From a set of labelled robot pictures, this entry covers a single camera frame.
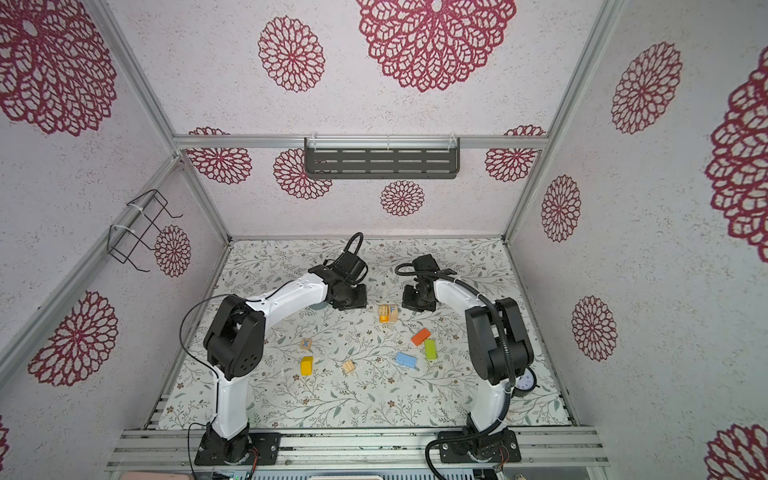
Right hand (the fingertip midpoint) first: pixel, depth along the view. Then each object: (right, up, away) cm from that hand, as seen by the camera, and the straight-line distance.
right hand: (408, 300), depth 96 cm
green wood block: (+6, -14, -6) cm, 17 cm away
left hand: (-15, -2, -1) cm, 15 cm away
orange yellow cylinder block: (-8, -4, 0) cm, 9 cm away
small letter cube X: (-32, -13, -4) cm, 35 cm away
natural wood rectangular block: (-4, -5, +1) cm, 7 cm away
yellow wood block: (-31, -18, -9) cm, 37 cm away
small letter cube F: (-5, -3, +1) cm, 6 cm away
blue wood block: (-1, -17, -7) cm, 18 cm away
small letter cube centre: (-18, -18, -9) cm, 27 cm away
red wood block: (+4, -11, -1) cm, 12 cm away
